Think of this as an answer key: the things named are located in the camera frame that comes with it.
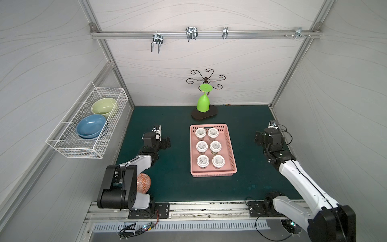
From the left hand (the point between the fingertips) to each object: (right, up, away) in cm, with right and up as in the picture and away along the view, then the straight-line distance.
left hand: (162, 136), depth 93 cm
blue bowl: (-25, +8, -28) cm, 38 cm away
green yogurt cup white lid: (+33, -6, -3) cm, 33 cm away
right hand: (+62, +3, -12) cm, 63 cm away
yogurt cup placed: (+24, +2, +3) cm, 24 cm away
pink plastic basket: (+41, -18, -4) cm, 45 cm away
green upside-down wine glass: (+26, +20, -2) cm, 32 cm away
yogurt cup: (+32, +2, +4) cm, 32 cm away
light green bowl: (-25, +17, -20) cm, 36 cm away
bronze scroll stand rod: (+27, +35, -1) cm, 45 cm away
